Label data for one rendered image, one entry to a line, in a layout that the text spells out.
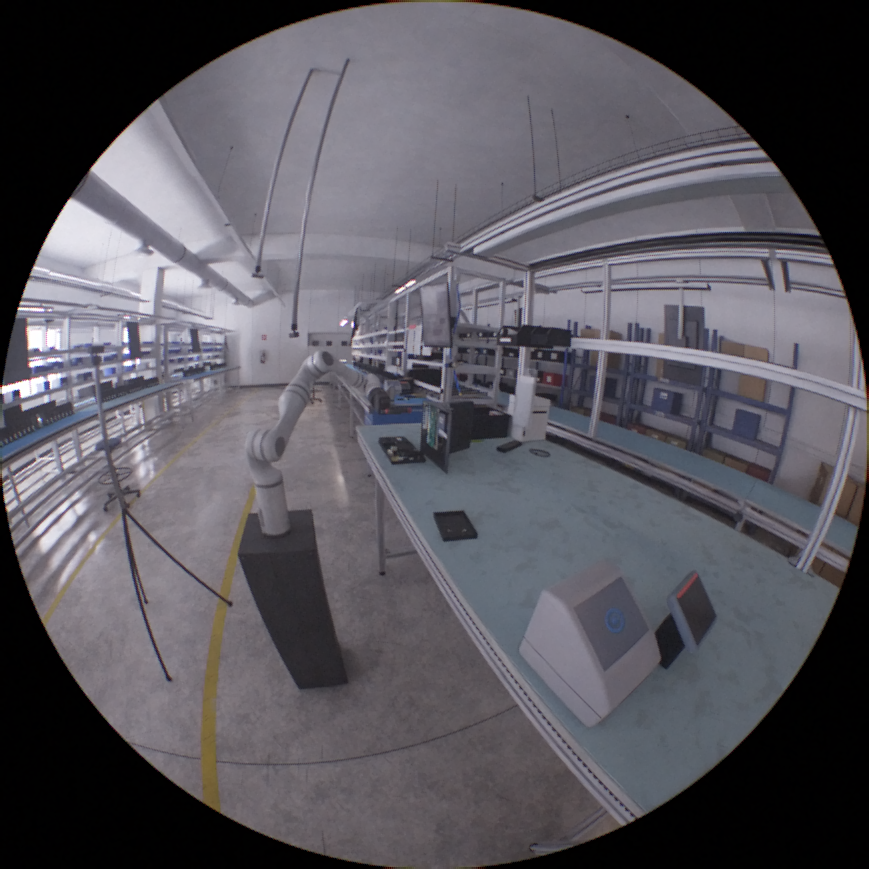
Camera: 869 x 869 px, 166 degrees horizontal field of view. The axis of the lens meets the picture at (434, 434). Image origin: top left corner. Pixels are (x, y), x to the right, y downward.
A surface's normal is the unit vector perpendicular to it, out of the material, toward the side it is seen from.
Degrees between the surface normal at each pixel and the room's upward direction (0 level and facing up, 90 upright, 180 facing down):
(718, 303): 90
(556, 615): 90
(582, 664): 90
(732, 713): 0
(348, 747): 0
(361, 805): 0
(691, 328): 98
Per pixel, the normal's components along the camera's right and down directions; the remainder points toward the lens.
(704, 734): 0.06, -0.96
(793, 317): -0.92, 0.05
